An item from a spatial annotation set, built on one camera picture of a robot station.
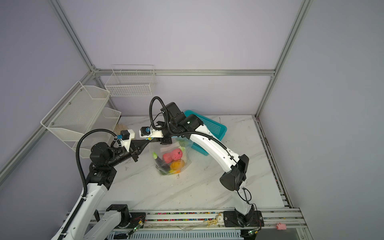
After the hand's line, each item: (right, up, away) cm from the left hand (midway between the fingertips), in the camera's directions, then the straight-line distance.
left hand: (148, 141), depth 69 cm
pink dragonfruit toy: (+11, -9, +13) cm, 19 cm away
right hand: (+1, +3, -1) cm, 3 cm away
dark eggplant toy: (+4, -17, +14) cm, 22 cm away
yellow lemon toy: (+12, -15, +15) cm, 24 cm away
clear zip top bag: (+15, -3, +16) cm, 22 cm away
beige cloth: (-36, +7, +43) cm, 56 cm away
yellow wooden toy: (+30, -40, +3) cm, 50 cm away
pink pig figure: (+64, -41, +1) cm, 76 cm away
